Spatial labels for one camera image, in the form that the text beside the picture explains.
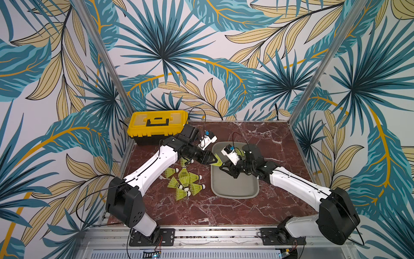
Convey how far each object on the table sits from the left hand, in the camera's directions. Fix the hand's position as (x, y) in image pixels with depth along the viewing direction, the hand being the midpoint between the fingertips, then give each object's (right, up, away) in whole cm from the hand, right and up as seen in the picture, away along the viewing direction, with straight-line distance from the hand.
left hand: (213, 162), depth 76 cm
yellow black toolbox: (-36, +17, +19) cm, 44 cm away
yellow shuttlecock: (+3, -1, +2) cm, 3 cm away
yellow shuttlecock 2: (+11, +5, -4) cm, 13 cm away
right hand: (+4, -2, +5) cm, 7 cm away
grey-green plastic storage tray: (+6, -14, +12) cm, 19 cm away
